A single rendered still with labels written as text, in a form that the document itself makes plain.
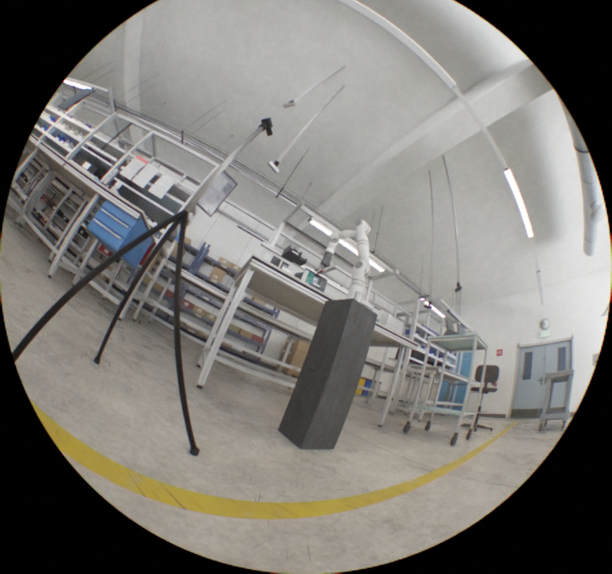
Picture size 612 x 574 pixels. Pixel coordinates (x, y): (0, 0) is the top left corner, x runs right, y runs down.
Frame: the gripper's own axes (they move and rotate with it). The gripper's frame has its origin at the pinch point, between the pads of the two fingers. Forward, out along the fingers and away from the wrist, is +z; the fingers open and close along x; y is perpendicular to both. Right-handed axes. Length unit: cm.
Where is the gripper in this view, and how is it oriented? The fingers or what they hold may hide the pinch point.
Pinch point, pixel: (321, 272)
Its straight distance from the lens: 176.4
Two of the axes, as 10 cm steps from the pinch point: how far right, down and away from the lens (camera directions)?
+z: -3.4, 8.4, -4.2
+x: 8.4, 4.7, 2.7
